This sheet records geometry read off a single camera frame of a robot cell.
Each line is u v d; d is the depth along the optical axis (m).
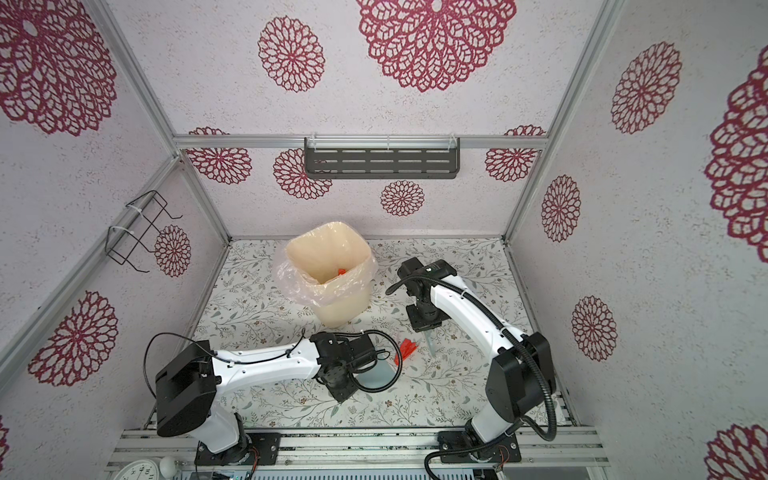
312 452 0.74
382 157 0.95
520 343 0.44
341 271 1.00
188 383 0.47
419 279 0.58
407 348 0.91
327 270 0.97
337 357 0.57
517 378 0.43
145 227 0.79
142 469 0.68
